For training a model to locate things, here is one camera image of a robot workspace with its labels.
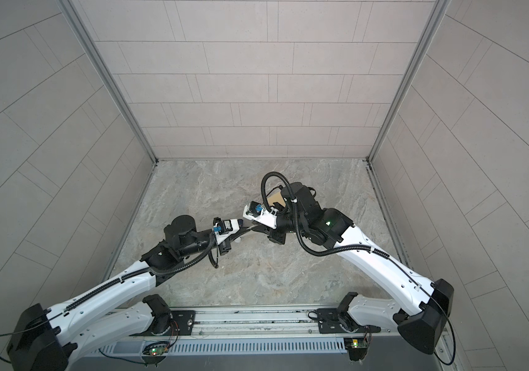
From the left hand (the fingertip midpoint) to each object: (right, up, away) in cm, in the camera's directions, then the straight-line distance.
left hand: (252, 228), depth 67 cm
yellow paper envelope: (+7, +6, +36) cm, 38 cm away
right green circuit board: (+31, -36, +1) cm, 47 cm away
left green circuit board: (-27, -35, -3) cm, 44 cm away
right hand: (+1, +1, -2) cm, 3 cm away
